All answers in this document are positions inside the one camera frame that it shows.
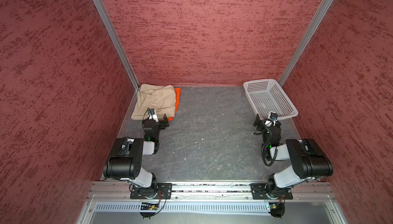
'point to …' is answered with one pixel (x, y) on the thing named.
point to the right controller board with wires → (278, 210)
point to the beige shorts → (162, 98)
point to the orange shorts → (178, 91)
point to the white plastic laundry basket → (266, 96)
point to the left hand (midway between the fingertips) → (158, 117)
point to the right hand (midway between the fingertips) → (263, 117)
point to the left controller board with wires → (151, 206)
